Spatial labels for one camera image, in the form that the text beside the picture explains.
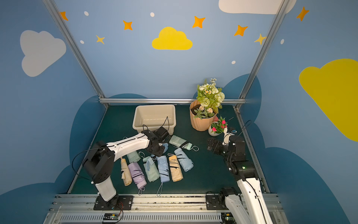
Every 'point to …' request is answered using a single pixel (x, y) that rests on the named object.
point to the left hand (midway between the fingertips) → (159, 150)
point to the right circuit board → (227, 218)
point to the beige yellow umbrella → (176, 171)
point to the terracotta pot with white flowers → (203, 110)
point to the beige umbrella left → (126, 173)
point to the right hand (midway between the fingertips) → (216, 139)
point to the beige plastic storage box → (152, 117)
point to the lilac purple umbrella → (138, 176)
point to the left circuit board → (111, 216)
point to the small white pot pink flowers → (216, 128)
